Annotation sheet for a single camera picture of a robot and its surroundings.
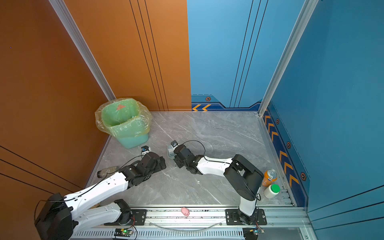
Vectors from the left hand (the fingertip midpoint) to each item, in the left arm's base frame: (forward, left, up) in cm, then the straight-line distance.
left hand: (160, 161), depth 85 cm
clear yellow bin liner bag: (+23, +10, +17) cm, 30 cm away
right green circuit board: (-33, -48, -8) cm, 58 cm away
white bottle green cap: (-16, -58, +2) cm, 60 cm away
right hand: (+5, -9, -2) cm, 11 cm away
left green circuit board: (-33, +14, -9) cm, 37 cm away
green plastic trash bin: (+29, +30, +4) cm, 41 cm away
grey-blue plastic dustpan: (+8, -5, -5) cm, 11 cm away
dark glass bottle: (-6, +33, -5) cm, 33 cm away
